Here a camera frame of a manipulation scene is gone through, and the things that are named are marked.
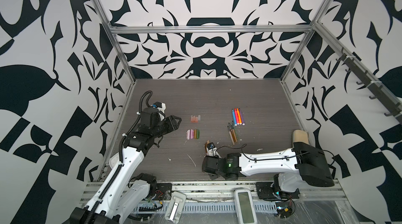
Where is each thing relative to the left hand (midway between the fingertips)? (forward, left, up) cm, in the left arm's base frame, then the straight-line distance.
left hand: (178, 117), depth 76 cm
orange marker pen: (+12, -35, -20) cm, 42 cm away
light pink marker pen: (-1, -28, -20) cm, 34 cm away
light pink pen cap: (0, -3, -20) cm, 20 cm away
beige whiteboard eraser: (-3, -67, -19) cm, 69 cm away
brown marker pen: (+1, -30, -21) cm, 37 cm away
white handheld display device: (-35, -28, -17) cm, 48 cm away
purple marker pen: (+11, -37, -20) cm, 43 cm away
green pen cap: (+1, -9, -20) cm, 22 cm away
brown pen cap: (+1, -7, -20) cm, 22 cm away
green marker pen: (+2, -31, -21) cm, 38 cm away
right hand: (-20, -15, -17) cm, 30 cm away
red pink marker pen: (+12, -33, -20) cm, 40 cm away
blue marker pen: (+11, -32, -20) cm, 39 cm away
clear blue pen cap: (+12, -10, -20) cm, 25 cm away
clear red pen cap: (+11, -8, -20) cm, 24 cm away
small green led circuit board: (-36, -47, -22) cm, 63 cm away
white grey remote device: (-34, +1, -18) cm, 38 cm away
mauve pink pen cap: (+1, -6, -20) cm, 21 cm away
